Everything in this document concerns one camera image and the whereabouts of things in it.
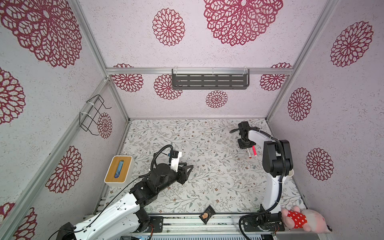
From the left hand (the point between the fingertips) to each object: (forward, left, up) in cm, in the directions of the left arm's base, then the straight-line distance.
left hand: (189, 167), depth 73 cm
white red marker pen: (+21, -40, -17) cm, 48 cm away
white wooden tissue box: (+6, +41, -15) cm, 44 cm away
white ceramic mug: (0, -55, -12) cm, 56 cm away
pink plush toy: (-21, -55, -13) cm, 61 cm away
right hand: (+26, -40, -16) cm, 51 cm away
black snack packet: (-17, -8, -16) cm, 25 cm away
